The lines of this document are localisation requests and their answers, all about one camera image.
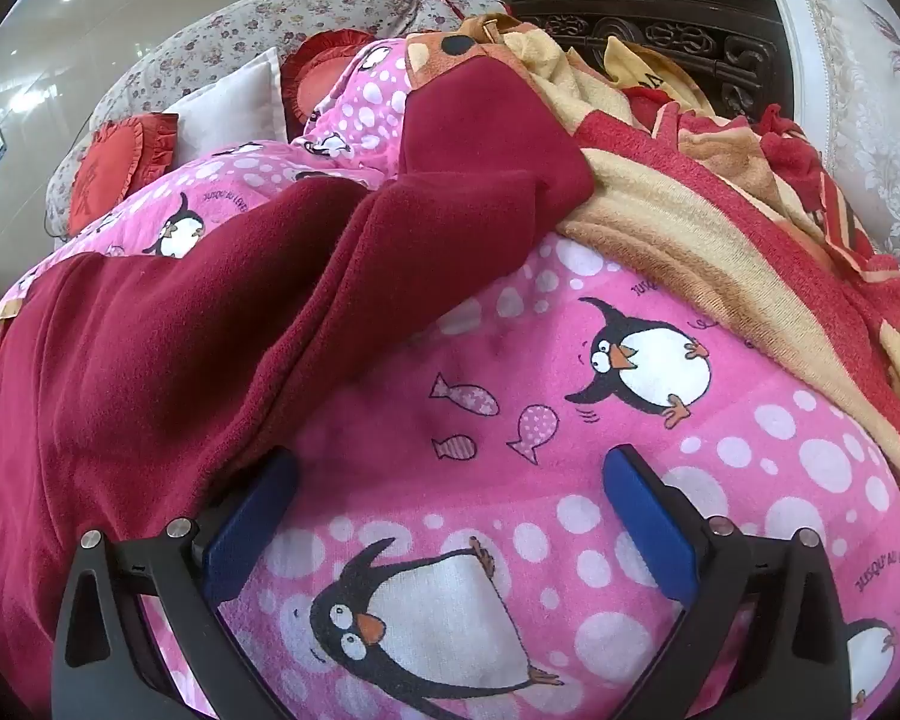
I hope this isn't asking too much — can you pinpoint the floral fabric sofa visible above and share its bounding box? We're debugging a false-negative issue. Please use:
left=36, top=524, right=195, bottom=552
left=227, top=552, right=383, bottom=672
left=45, top=0, right=511, bottom=241

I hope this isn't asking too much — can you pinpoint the pink penguin print blanket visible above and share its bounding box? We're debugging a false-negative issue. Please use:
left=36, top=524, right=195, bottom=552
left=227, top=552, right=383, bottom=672
left=0, top=41, right=900, bottom=720

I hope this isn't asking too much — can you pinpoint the dark carved wooden cabinet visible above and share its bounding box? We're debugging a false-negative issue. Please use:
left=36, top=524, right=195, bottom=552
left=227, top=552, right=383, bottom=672
left=495, top=0, right=800, bottom=121

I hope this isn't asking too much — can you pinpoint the yellow and red towel blanket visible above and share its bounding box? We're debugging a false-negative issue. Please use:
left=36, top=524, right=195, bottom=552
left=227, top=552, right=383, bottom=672
left=405, top=11, right=900, bottom=496

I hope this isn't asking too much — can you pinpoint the white ornate upholstered chair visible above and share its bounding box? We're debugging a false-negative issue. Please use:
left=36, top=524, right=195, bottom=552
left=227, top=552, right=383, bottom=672
left=757, top=0, right=900, bottom=278

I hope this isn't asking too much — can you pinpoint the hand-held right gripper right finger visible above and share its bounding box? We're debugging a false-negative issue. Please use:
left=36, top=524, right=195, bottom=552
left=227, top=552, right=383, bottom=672
left=602, top=444, right=850, bottom=720

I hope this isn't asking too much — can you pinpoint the white pillow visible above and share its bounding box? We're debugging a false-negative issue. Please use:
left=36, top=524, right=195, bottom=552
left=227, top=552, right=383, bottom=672
left=169, top=47, right=293, bottom=166

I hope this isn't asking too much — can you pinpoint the maroon fleece garment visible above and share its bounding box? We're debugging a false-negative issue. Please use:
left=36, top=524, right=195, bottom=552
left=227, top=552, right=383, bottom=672
left=0, top=49, right=597, bottom=691

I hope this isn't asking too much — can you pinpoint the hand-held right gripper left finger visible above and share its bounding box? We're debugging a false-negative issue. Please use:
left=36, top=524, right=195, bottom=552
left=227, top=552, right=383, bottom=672
left=51, top=446, right=301, bottom=720

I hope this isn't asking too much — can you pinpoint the red heart cushion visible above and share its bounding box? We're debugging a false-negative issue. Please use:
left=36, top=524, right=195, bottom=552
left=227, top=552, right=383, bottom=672
left=67, top=112, right=181, bottom=237
left=281, top=28, right=391, bottom=125

